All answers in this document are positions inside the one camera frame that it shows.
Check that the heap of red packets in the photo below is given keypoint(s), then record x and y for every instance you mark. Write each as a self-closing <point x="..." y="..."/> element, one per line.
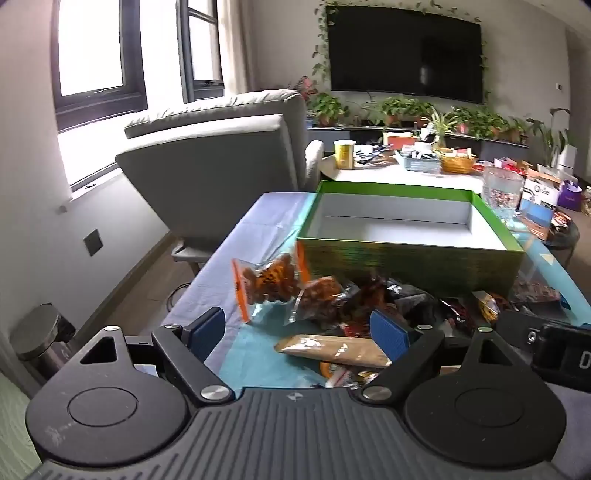
<point x="510" y="165"/>

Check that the green cardboard box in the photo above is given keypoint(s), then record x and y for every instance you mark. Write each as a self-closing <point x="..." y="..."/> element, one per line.
<point x="392" y="267"/>

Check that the spider plant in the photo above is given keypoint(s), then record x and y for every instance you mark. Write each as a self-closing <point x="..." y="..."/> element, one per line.
<point x="438" y="127"/>

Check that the black wall television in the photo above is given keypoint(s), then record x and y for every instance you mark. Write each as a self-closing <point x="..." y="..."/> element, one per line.
<point x="401" y="50"/>

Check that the round white table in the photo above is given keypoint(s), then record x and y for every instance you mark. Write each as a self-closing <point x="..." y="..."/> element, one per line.
<point x="392" y="177"/>

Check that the tall leafy plant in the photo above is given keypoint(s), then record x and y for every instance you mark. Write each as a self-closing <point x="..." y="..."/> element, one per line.
<point x="549" y="138"/>

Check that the red flower plant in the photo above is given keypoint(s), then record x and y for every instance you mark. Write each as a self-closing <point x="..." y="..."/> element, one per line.
<point x="302" y="87"/>

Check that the metal trash can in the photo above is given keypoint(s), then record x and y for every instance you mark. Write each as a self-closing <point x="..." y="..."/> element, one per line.
<point x="41" y="332"/>

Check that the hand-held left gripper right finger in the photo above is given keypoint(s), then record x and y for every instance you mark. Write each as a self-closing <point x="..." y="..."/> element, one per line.
<point x="388" y="334"/>

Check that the blue-grey basket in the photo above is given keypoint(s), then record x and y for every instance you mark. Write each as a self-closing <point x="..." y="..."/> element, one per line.
<point x="415" y="164"/>

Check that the narrow black-framed window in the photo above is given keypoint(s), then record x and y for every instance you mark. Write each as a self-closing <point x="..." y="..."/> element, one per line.
<point x="203" y="46"/>

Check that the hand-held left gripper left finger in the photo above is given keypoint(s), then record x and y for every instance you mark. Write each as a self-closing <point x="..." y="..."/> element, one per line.
<point x="210" y="330"/>

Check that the purple bag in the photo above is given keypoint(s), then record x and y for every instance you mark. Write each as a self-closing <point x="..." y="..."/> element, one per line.
<point x="570" y="196"/>

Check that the clear bag of brown snacks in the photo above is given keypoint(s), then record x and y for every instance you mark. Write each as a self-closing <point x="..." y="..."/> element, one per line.
<point x="323" y="295"/>

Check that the white air purifier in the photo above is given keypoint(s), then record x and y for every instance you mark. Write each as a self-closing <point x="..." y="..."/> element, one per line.
<point x="568" y="159"/>

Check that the wicker basket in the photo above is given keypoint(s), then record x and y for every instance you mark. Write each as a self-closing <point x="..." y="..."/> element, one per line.
<point x="457" y="165"/>

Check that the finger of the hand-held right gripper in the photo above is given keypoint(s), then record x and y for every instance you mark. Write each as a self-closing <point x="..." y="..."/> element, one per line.
<point x="519" y="330"/>

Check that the potted green plant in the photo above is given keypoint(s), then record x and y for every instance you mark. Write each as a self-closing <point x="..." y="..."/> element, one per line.
<point x="328" y="108"/>
<point x="475" y="122"/>
<point x="395" y="110"/>
<point x="515" y="129"/>

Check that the dark round side table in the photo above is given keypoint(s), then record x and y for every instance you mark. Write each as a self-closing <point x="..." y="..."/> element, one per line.
<point x="563" y="240"/>

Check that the blue and white box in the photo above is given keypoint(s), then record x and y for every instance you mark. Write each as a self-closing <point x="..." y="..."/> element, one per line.
<point x="538" y="212"/>

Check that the white curtain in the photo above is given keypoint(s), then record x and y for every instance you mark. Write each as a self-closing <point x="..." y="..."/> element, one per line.
<point x="242" y="46"/>

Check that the grey armchair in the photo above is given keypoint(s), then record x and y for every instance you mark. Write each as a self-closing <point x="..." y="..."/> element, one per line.
<point x="207" y="170"/>

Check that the yellow can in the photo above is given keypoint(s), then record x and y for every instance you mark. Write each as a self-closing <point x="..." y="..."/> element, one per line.
<point x="345" y="156"/>

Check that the dark television cabinet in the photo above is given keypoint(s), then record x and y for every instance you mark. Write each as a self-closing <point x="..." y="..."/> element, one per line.
<point x="498" y="147"/>

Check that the glass mug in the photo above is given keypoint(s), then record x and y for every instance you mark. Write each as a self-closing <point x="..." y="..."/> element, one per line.
<point x="501" y="194"/>

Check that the large black-framed window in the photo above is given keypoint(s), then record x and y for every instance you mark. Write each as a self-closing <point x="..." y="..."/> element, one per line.
<point x="92" y="46"/>

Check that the black wall socket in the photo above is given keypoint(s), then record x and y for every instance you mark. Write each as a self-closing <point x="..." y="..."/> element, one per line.
<point x="94" y="242"/>

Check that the orange-edged clear snack bag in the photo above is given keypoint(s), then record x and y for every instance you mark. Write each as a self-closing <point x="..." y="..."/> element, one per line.
<point x="272" y="286"/>

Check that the pile of mixed snack packets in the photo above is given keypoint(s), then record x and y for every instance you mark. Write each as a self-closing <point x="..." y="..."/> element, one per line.
<point x="406" y="295"/>

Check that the long tan snack packet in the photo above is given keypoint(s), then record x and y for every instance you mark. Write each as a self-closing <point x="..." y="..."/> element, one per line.
<point x="332" y="350"/>

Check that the orange box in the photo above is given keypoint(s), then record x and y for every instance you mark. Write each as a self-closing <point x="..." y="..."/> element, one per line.
<point x="399" y="138"/>

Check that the orange snack packet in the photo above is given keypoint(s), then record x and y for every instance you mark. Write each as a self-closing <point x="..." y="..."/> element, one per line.
<point x="337" y="374"/>

